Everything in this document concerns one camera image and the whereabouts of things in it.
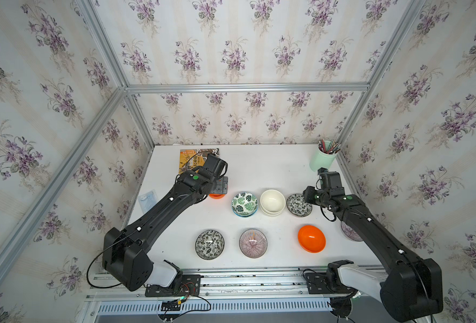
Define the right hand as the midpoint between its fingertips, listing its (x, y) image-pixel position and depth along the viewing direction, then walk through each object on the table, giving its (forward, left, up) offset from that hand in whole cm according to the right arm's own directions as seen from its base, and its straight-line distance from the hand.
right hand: (309, 193), depth 85 cm
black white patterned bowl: (-19, +42, -11) cm, 47 cm away
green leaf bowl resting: (-5, +28, -10) cm, 30 cm away
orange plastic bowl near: (-16, -1, -11) cm, 19 cm away
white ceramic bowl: (-1, +15, -8) cm, 17 cm away
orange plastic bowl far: (+4, +42, -10) cm, 43 cm away
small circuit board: (-40, +54, -14) cm, 69 cm away
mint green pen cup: (+21, -12, +1) cm, 24 cm away
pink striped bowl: (-18, +24, -10) cm, 32 cm away
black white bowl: (-1, +3, -11) cm, 11 cm away
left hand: (-1, +39, +6) cm, 39 cm away
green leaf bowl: (-1, +28, -10) cm, 29 cm away
